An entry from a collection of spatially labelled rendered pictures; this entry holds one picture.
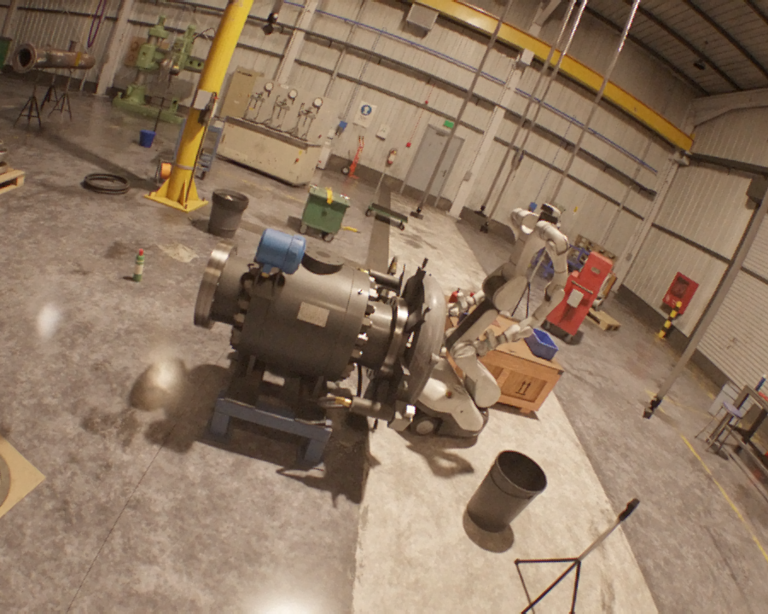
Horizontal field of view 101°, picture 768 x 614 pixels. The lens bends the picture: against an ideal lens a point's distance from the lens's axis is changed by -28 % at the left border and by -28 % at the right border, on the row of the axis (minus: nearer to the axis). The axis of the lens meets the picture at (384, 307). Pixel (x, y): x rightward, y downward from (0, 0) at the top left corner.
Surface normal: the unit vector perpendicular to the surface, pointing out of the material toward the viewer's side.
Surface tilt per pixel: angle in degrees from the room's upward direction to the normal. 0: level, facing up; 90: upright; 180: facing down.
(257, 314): 76
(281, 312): 68
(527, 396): 90
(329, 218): 90
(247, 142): 90
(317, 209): 90
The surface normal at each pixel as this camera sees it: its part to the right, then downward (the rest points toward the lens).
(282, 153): -0.18, 0.33
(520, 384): 0.08, 0.43
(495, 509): -0.50, 0.21
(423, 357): 0.22, 0.09
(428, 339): 0.29, -0.13
